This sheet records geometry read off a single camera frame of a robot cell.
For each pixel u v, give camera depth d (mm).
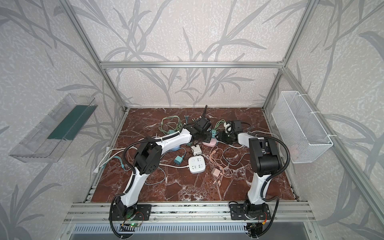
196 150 930
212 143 953
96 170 912
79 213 753
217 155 953
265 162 511
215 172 850
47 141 642
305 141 602
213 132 969
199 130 762
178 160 899
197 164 887
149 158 553
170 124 1085
